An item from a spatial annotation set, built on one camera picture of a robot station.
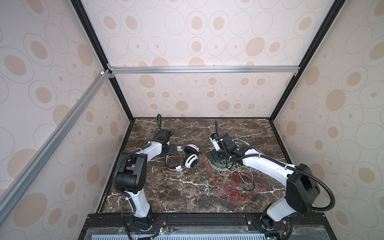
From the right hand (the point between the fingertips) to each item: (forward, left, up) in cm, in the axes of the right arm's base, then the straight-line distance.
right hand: (214, 152), depth 87 cm
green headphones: (-1, 0, -13) cm, 13 cm away
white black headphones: (+3, +14, -4) cm, 15 cm away
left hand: (+8, +27, -6) cm, 29 cm away
